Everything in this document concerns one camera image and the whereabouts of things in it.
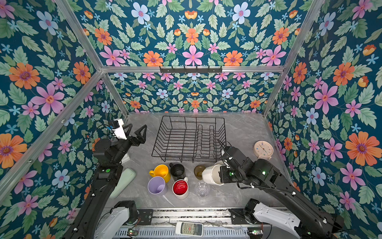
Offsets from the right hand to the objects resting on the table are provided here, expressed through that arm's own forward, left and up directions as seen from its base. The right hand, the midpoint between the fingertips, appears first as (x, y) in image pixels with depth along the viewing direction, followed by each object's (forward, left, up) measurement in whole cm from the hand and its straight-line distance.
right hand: (218, 174), depth 66 cm
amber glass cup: (+9, +10, -19) cm, 23 cm away
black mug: (+10, +22, -18) cm, 30 cm away
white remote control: (-18, +12, -20) cm, 30 cm away
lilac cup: (+2, +33, -21) cm, 39 cm away
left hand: (+19, +36, +14) cm, 43 cm away
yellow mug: (+10, +31, -19) cm, 37 cm away
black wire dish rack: (+34, +15, -19) cm, 42 cm away
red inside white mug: (+1, +19, -21) cm, 29 cm away
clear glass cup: (0, +7, -22) cm, 23 cm away
